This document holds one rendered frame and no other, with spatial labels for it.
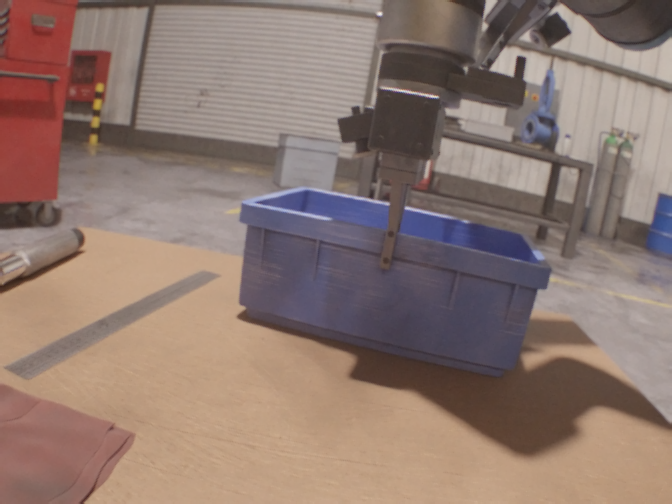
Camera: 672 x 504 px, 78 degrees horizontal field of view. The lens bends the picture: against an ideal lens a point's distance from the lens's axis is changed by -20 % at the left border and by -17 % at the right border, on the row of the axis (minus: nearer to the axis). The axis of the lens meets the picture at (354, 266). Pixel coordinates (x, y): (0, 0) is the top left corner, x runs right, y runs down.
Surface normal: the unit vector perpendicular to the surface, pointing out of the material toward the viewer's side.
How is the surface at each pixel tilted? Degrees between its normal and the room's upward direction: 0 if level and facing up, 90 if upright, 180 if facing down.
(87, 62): 90
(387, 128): 90
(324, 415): 0
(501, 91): 90
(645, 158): 90
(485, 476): 0
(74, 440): 12
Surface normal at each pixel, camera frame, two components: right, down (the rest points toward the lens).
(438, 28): 0.01, 0.26
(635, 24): 0.15, 0.98
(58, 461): 0.19, -0.88
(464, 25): 0.52, 0.31
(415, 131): -0.22, 0.22
